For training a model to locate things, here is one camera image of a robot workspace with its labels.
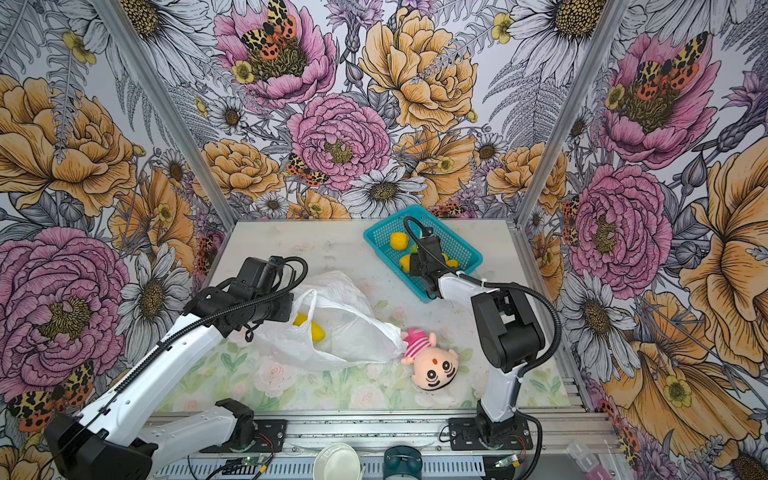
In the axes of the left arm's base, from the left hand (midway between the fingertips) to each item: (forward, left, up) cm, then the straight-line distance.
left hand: (282, 313), depth 77 cm
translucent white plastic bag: (+2, -17, -17) cm, 24 cm away
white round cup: (-30, -15, -16) cm, 37 cm away
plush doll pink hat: (-11, -38, -9) cm, 41 cm away
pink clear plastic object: (-31, -72, -15) cm, 80 cm away
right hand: (+22, -38, -9) cm, 45 cm away
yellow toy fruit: (+24, -33, -11) cm, 43 cm away
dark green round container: (-30, -30, -8) cm, 43 cm away
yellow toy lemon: (+34, -31, -11) cm, 48 cm away
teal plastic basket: (+36, -24, -11) cm, 44 cm away
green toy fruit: (+13, -34, +9) cm, 38 cm away
